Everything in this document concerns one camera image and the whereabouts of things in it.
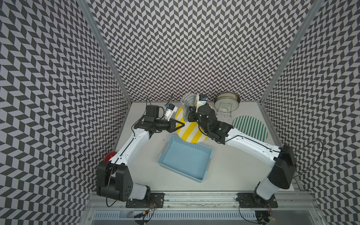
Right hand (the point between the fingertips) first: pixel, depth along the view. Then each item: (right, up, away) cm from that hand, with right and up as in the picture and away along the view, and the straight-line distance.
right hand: (191, 108), depth 76 cm
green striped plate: (+45, -12, +26) cm, 53 cm away
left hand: (-5, -10, +1) cm, 11 cm away
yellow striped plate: (0, -13, +1) cm, 13 cm away
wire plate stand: (+32, -3, +33) cm, 46 cm away
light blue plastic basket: (-1, -32, +13) cm, 35 cm away
